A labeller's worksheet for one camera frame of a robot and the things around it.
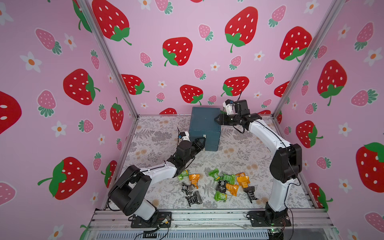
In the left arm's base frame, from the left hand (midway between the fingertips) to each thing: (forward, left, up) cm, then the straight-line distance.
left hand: (205, 139), depth 84 cm
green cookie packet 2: (-13, -6, -16) cm, 22 cm away
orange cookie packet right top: (-17, -23, -17) cm, 33 cm away
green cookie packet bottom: (-26, -7, -17) cm, 32 cm away
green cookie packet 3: (-15, -16, -18) cm, 28 cm away
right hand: (+14, -10, +3) cm, 17 cm away
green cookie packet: (-13, +13, -16) cm, 25 cm away
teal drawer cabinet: (+7, +1, +5) cm, 9 cm away
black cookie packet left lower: (-27, +5, -17) cm, 33 cm away
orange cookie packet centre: (-22, -16, -18) cm, 32 cm away
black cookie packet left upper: (-22, +10, -16) cm, 29 cm away
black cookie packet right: (-22, -26, -18) cm, 38 cm away
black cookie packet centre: (-21, -9, -17) cm, 28 cm away
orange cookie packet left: (-16, +7, -18) cm, 25 cm away
